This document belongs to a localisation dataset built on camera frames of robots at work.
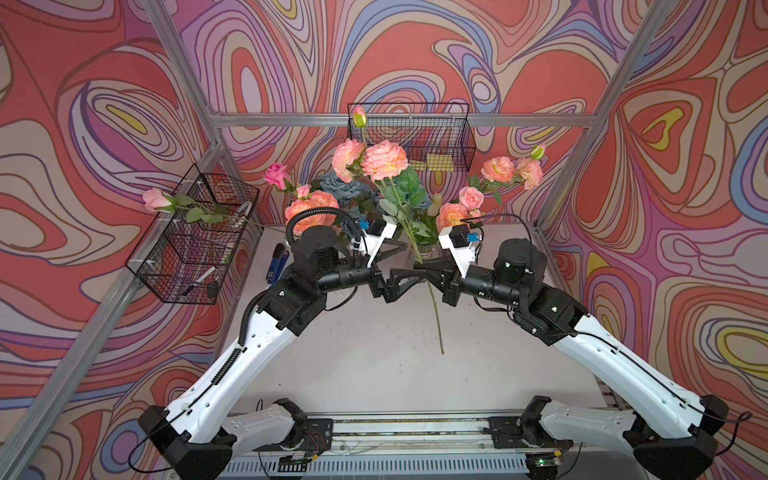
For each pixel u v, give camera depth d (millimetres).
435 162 908
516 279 449
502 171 652
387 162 448
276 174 607
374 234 484
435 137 959
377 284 523
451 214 641
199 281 732
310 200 624
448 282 515
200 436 368
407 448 731
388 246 593
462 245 486
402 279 501
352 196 708
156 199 635
